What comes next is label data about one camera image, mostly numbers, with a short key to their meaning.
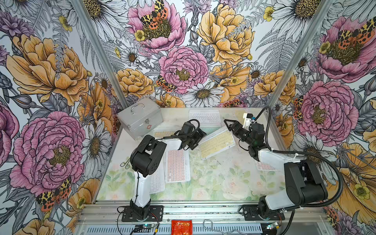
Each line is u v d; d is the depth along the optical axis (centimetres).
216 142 93
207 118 115
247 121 81
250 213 74
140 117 96
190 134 84
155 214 73
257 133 67
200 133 91
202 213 77
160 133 105
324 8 72
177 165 91
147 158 53
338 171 67
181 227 70
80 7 71
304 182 45
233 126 78
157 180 85
